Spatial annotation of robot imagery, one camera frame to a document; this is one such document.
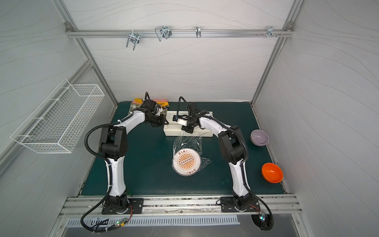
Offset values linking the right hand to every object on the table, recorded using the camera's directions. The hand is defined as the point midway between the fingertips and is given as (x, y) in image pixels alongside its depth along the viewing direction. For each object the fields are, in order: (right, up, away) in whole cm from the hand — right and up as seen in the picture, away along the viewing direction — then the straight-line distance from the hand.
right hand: (185, 125), depth 97 cm
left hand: (-13, +1, +3) cm, 14 cm away
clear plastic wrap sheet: (+6, -12, -2) cm, 14 cm away
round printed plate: (+1, -22, -9) cm, 24 cm away
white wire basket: (-59, +2, -29) cm, 66 cm away
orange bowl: (+50, -26, -15) cm, 58 cm away
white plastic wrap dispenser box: (-8, -2, -2) cm, 8 cm away
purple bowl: (+50, -9, 0) cm, 50 cm away
